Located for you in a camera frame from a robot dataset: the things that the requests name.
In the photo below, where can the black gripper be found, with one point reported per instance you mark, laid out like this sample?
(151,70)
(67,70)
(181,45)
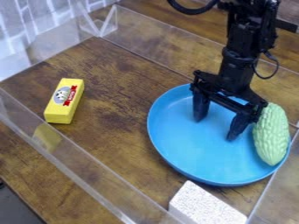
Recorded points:
(228,89)

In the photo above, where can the blue round plastic tray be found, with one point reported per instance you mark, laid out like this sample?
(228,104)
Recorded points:
(195,147)

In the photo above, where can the green bitter gourd toy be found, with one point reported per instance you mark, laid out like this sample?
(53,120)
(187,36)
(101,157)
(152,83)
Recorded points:
(271,134)

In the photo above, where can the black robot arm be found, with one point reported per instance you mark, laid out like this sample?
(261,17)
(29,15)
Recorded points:
(251,38)

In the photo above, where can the white speckled foam block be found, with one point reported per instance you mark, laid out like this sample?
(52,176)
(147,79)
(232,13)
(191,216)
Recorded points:
(196,207)

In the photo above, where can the yellow butter box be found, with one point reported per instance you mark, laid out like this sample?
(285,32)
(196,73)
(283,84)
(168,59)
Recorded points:
(64,101)

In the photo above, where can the white lace curtain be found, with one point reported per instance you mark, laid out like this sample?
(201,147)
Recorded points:
(28,18)

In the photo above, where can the clear acrylic enclosure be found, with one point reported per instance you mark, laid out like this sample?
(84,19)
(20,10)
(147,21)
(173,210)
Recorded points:
(93,172)

